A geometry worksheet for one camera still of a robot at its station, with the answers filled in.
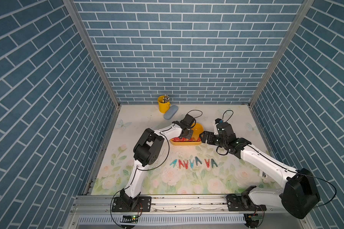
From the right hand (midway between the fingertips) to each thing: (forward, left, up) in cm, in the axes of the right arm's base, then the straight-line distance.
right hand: (206, 136), depth 84 cm
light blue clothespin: (-12, +8, -15) cm, 20 cm away
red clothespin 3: (-11, -3, -15) cm, 18 cm away
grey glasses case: (+30, +26, -13) cm, 41 cm away
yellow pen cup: (+29, +30, -4) cm, 42 cm away
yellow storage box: (+10, +4, -10) cm, 15 cm away
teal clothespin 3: (-9, -6, -15) cm, 18 cm away
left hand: (+10, +9, -13) cm, 19 cm away
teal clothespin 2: (-12, +19, -15) cm, 27 cm away
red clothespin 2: (-12, +15, -15) cm, 24 cm away
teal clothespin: (-9, +4, -14) cm, 17 cm away
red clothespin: (-13, +11, -14) cm, 22 cm away
